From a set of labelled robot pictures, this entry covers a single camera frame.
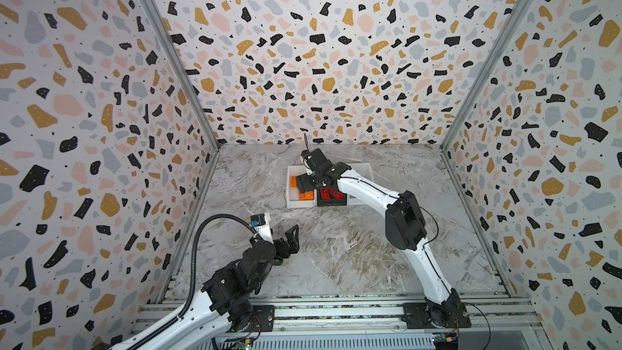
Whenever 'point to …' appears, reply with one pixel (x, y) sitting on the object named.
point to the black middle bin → (330, 202)
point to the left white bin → (293, 198)
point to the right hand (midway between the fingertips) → (303, 176)
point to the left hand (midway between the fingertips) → (292, 226)
